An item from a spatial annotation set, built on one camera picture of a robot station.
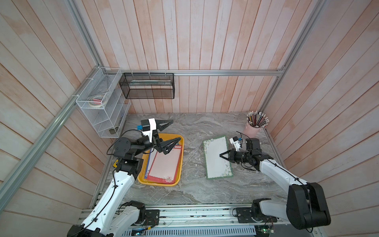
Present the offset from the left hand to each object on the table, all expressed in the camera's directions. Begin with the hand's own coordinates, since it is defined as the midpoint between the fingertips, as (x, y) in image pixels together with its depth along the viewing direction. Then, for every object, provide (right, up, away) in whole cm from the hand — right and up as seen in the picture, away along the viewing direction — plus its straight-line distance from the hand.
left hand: (176, 131), depth 58 cm
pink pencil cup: (+50, -1, +43) cm, 66 cm away
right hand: (+24, -14, +27) cm, 39 cm away
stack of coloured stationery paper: (-11, -24, +32) cm, 42 cm away
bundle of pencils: (+54, +7, +43) cm, 69 cm away
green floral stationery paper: (+21, -21, +25) cm, 39 cm away
